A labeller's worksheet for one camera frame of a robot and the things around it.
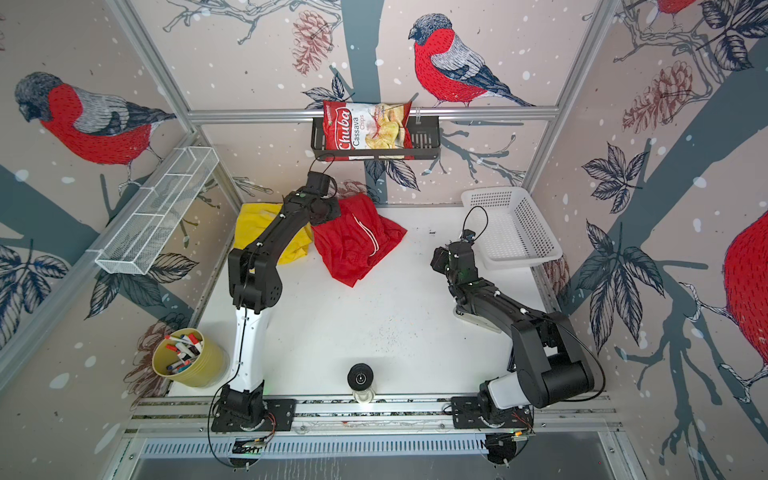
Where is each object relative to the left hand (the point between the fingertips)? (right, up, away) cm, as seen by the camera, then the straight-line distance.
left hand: (333, 208), depth 100 cm
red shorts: (+7, -12, +1) cm, 14 cm away
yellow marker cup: (-30, -40, -27) cm, 57 cm away
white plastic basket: (+65, -7, +13) cm, 67 cm away
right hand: (+34, -16, -9) cm, 39 cm away
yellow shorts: (-34, -3, +13) cm, 36 cm away
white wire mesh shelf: (-42, -10, -29) cm, 52 cm away
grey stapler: (+46, -35, -12) cm, 59 cm away
